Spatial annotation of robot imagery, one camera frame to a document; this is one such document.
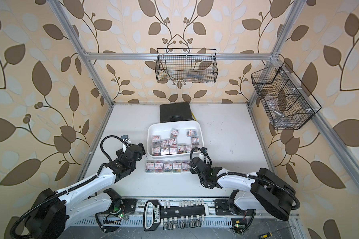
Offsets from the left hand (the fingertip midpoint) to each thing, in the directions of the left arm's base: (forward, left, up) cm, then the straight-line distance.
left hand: (131, 145), depth 85 cm
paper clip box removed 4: (-9, -26, -9) cm, 29 cm away
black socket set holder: (-32, -32, -11) cm, 47 cm away
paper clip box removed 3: (-9, -21, -9) cm, 25 cm away
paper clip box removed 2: (-9, -15, -9) cm, 20 cm away
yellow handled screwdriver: (-40, -70, -9) cm, 81 cm away
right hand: (-6, -37, -10) cm, 39 cm away
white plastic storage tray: (+11, -23, -9) cm, 27 cm away
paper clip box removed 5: (-9, -32, -9) cm, 34 cm away
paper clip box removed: (-9, -10, -9) cm, 16 cm away
